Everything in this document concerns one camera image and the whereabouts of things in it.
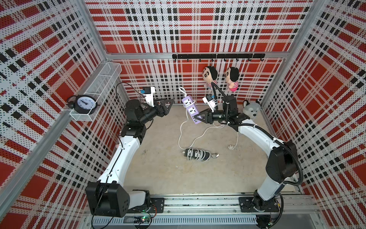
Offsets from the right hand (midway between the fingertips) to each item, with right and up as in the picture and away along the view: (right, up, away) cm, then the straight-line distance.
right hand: (198, 115), depth 77 cm
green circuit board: (-32, -54, -5) cm, 63 cm away
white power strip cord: (+23, -21, +16) cm, 35 cm away
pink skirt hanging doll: (+23, +27, +17) cm, 39 cm away
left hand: (-13, +8, -6) cm, 17 cm away
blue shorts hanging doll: (+8, +26, +14) cm, 31 cm away
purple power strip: (-4, +3, -3) cm, 6 cm away
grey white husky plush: (+37, +5, +16) cm, 41 cm away
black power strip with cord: (+1, -24, +9) cm, 26 cm away
